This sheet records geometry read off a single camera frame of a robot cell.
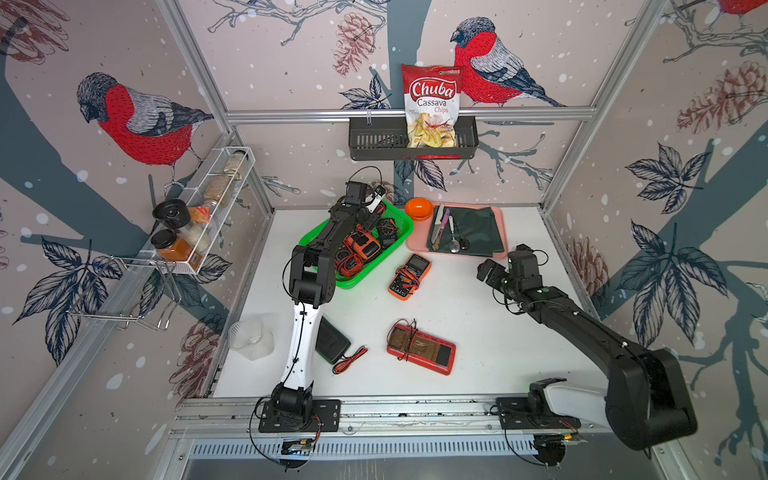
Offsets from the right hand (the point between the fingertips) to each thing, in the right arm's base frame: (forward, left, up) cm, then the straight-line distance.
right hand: (488, 269), depth 90 cm
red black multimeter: (+4, +45, -4) cm, 45 cm away
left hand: (+27, +38, 0) cm, 46 cm away
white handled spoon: (+16, +7, -10) cm, 20 cm away
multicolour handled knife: (+17, +14, -10) cm, 24 cm away
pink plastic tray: (+30, -12, -11) cm, 34 cm away
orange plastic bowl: (+31, +20, -5) cm, 38 cm away
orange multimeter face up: (0, +24, -6) cm, 25 cm away
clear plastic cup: (-21, +71, -9) cm, 74 cm away
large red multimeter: (-22, +21, -7) cm, 31 cm away
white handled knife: (+27, +13, -9) cm, 31 cm away
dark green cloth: (+28, -3, -10) cm, 30 cm away
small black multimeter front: (+19, +32, -5) cm, 38 cm away
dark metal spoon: (+17, +4, -9) cm, 20 cm away
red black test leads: (-27, +43, -9) cm, 51 cm away
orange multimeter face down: (+11, +40, -2) cm, 42 cm away
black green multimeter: (-21, +46, -8) cm, 52 cm away
